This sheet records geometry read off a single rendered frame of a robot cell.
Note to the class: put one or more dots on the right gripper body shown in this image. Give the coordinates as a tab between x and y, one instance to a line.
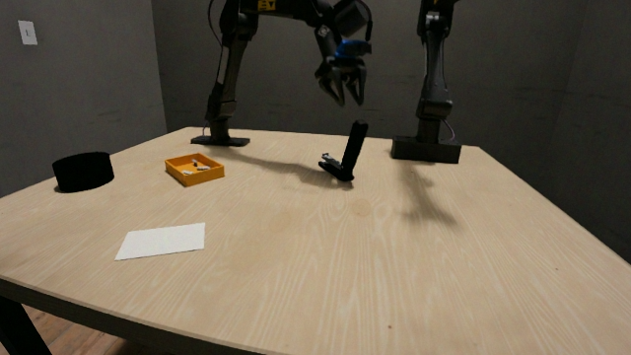
346	62

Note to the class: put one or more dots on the black short cylinder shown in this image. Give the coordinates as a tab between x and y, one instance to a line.
95	172

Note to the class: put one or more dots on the white sheet of paper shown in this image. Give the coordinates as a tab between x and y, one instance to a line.
162	241

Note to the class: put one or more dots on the orange shallow tray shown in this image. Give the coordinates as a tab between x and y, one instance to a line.
184	163

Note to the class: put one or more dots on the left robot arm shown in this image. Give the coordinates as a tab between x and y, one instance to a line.
434	103

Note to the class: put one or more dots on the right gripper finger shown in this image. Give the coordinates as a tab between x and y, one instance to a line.
333	74
360	75

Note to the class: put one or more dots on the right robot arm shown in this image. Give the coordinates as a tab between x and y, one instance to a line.
346	17

